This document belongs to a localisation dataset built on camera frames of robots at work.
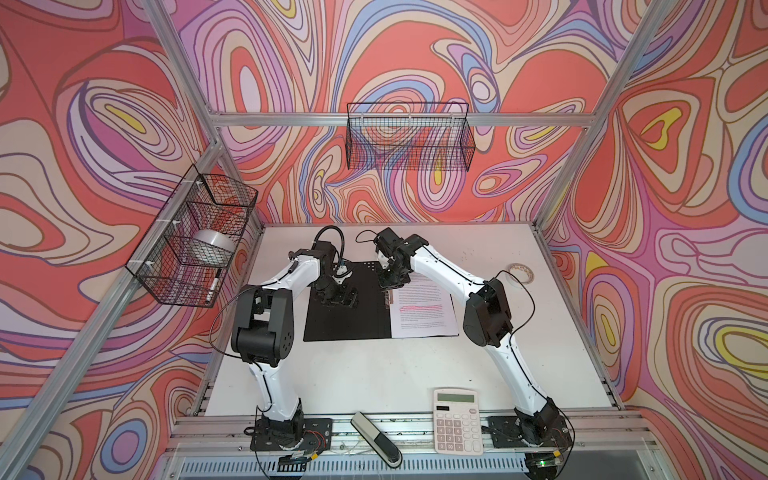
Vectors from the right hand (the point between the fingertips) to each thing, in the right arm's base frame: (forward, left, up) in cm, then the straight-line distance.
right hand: (386, 292), depth 94 cm
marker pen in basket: (-9, +43, +20) cm, 48 cm away
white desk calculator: (-37, -17, -4) cm, 40 cm away
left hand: (-2, +12, -1) cm, 13 cm away
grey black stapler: (-41, +2, -7) cm, 42 cm away
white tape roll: (+10, -49, -6) cm, 50 cm away
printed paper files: (-3, -11, -5) cm, 13 cm away
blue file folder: (-8, +6, -3) cm, 10 cm away
